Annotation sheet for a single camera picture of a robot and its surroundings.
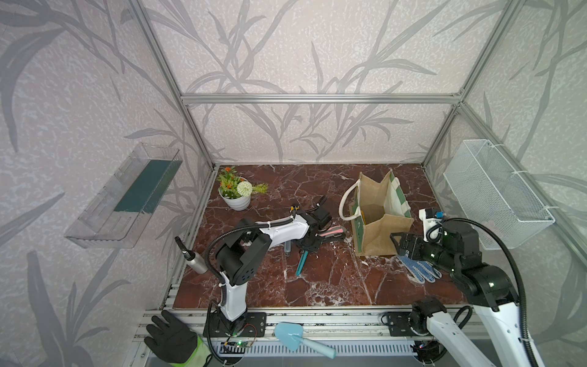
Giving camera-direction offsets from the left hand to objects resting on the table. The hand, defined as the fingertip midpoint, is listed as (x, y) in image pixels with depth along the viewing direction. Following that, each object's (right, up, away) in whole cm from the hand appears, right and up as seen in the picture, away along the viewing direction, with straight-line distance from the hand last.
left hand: (310, 247), depth 92 cm
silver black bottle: (-40, -1, -13) cm, 42 cm away
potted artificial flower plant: (-30, +23, 0) cm, 38 cm away
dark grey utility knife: (+10, +4, +2) cm, 11 cm away
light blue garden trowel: (-6, -22, -20) cm, 30 cm away
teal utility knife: (-3, -4, -5) cm, 7 cm away
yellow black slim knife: (-7, +15, +10) cm, 20 cm away
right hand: (+27, +10, -22) cm, 37 cm away
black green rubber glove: (-42, -23, -22) cm, 53 cm away
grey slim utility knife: (-9, +1, -1) cm, 9 cm away
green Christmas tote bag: (+30, +14, +9) cm, 34 cm away
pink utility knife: (+12, +6, +4) cm, 14 cm away
